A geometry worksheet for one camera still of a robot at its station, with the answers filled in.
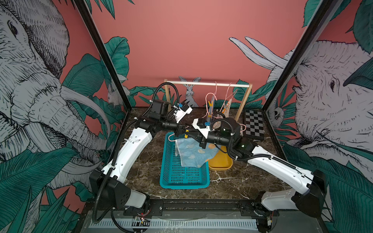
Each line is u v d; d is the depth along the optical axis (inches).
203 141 21.9
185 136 25.4
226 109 35.2
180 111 24.0
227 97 29.6
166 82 22.7
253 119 43.6
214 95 26.0
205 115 26.5
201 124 19.9
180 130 23.8
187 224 27.6
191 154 32.2
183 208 29.5
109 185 15.1
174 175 33.7
